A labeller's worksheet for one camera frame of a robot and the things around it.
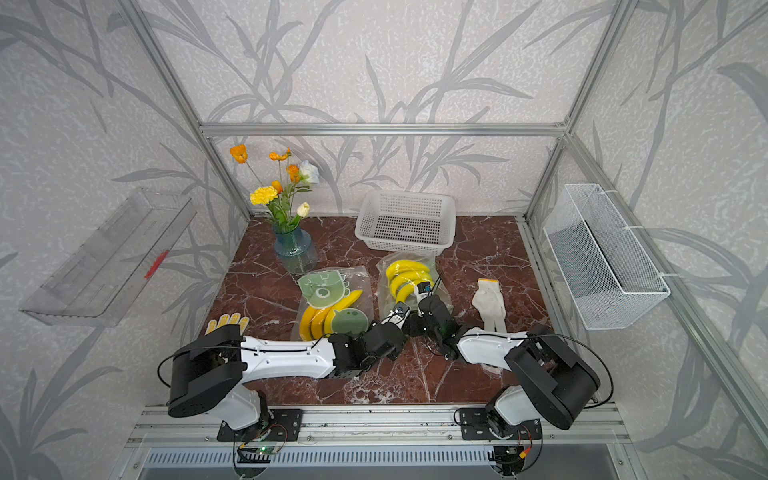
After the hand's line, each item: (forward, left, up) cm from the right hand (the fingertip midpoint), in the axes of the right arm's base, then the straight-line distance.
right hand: (406, 312), depth 90 cm
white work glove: (+6, -27, -4) cm, 28 cm away
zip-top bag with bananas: (+5, +6, -3) cm, 9 cm away
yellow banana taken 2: (+13, 0, +1) cm, 13 cm away
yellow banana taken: (+9, -1, -1) cm, 9 cm away
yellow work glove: (-1, +57, -3) cm, 57 cm away
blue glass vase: (+18, +36, +7) cm, 41 cm away
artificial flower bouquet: (+25, +38, +17) cm, 49 cm away
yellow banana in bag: (+15, +1, +4) cm, 15 cm away
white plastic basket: (+41, 0, -4) cm, 42 cm away
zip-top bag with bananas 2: (+4, +23, +1) cm, 23 cm away
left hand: (-7, +1, +3) cm, 8 cm away
